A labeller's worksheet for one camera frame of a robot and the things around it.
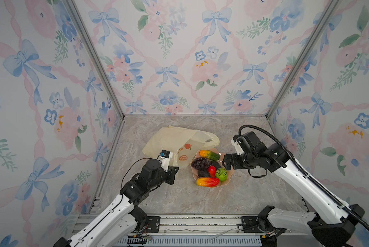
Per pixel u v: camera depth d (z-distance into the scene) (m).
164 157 0.66
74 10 0.69
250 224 0.74
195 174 0.86
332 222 0.39
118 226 0.57
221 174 0.82
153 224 0.75
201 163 0.84
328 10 0.70
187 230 0.73
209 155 0.90
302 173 0.43
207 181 0.80
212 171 0.85
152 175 0.56
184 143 0.79
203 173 0.84
